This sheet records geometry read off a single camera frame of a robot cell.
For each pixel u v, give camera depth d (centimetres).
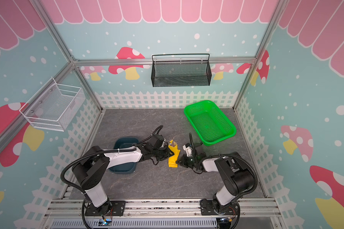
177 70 98
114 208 74
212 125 110
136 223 71
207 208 74
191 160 79
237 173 47
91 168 47
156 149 76
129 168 83
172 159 89
